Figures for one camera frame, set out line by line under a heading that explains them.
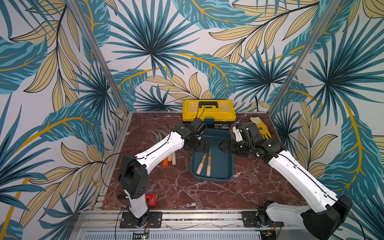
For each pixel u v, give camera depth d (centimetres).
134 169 47
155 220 73
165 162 91
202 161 92
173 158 93
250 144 54
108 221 75
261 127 109
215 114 100
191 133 58
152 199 78
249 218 74
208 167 89
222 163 90
